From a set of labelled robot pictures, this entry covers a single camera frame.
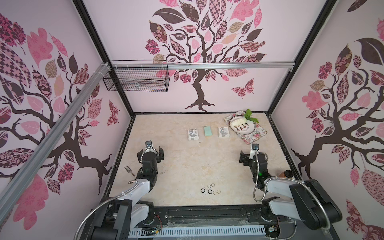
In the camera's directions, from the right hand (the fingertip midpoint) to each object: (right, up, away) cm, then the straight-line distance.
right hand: (250, 150), depth 90 cm
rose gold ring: (-23, -19, -6) cm, 30 cm away
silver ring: (-26, -20, -6) cm, 33 cm away
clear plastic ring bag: (-14, +11, +14) cm, 22 cm away
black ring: (-31, -21, -8) cm, 38 cm away
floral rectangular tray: (+12, +9, +17) cm, 23 cm away
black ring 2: (-26, -21, -8) cm, 35 cm away
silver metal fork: (-75, -13, 0) cm, 76 cm away
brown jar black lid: (+15, -11, -12) cm, 22 cm away
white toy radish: (+2, +19, +20) cm, 28 cm away
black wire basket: (-72, +48, +5) cm, 86 cm away
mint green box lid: (-25, +11, +17) cm, 32 cm away
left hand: (-60, 0, -2) cm, 60 cm away
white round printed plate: (+5, +14, +20) cm, 25 cm away
